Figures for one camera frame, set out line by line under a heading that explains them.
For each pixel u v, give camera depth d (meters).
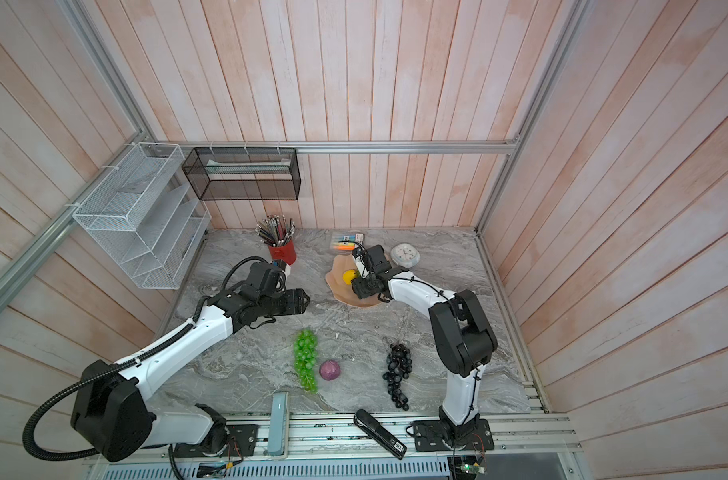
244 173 1.06
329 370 0.80
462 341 0.49
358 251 0.86
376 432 0.72
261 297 0.63
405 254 1.10
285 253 1.04
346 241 1.14
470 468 0.70
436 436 0.73
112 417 0.40
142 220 0.72
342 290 1.00
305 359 0.84
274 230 1.00
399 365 0.82
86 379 0.41
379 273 0.72
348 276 1.01
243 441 0.73
